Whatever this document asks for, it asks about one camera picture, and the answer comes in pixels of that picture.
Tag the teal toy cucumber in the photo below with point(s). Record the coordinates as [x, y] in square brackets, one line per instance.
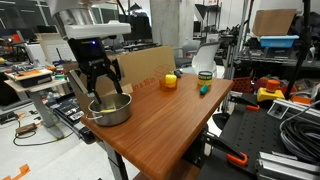
[203, 89]

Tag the yellow toy bell pepper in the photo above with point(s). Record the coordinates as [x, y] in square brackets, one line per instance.
[170, 80]

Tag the metal storage rack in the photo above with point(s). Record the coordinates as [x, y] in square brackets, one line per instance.
[266, 58]

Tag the black clamp orange grip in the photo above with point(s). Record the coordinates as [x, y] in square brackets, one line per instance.
[220, 144]
[241, 100]

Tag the white office chair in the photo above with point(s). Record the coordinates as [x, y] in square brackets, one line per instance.
[205, 60]

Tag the yellow toy corn cob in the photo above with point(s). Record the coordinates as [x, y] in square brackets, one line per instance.
[108, 110]

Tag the orange floor tape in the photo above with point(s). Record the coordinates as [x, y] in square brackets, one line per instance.
[21, 170]

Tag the red plastic crate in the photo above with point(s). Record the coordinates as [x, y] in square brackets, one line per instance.
[241, 85]

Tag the black tray with orange tools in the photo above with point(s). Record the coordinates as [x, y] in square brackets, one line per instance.
[31, 78]

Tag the orange plastic bowl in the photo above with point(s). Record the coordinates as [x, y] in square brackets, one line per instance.
[162, 86]

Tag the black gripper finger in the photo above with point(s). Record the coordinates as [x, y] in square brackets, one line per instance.
[91, 86]
[115, 78]

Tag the yellow emergency stop button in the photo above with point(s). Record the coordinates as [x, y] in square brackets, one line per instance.
[268, 95]

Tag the grey office chair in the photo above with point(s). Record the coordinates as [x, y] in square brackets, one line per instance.
[188, 50]

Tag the large brown cardboard sheet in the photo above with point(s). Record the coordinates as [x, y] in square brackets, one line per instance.
[146, 66]

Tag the small brown floor box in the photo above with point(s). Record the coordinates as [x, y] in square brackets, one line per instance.
[26, 128]

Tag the brown cardboard box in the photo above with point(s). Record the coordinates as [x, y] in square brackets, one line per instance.
[273, 22]

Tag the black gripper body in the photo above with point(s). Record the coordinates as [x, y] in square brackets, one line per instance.
[90, 55]

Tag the grey table leg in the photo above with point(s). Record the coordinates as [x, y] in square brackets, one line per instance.
[116, 163]

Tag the grey side desk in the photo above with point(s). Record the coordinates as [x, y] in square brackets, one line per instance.
[36, 100]

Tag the silver metal pot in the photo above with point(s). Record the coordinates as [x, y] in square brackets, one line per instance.
[113, 117]

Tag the aluminium extrusion bar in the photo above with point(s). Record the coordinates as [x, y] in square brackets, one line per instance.
[296, 108]
[286, 166]

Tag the black controller box with labels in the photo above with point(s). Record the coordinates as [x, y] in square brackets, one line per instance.
[68, 110]

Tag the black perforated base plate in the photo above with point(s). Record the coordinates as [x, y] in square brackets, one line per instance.
[256, 133]

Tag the large black monitor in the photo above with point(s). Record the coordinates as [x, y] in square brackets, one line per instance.
[140, 28]

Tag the black tripod pole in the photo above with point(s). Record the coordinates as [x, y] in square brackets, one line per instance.
[300, 50]

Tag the blue plastic bin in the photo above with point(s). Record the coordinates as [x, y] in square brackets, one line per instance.
[278, 41]

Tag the white board wooden frame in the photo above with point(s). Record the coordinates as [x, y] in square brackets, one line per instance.
[53, 50]

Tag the yellow green corn can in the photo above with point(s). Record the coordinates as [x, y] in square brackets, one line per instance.
[205, 79]

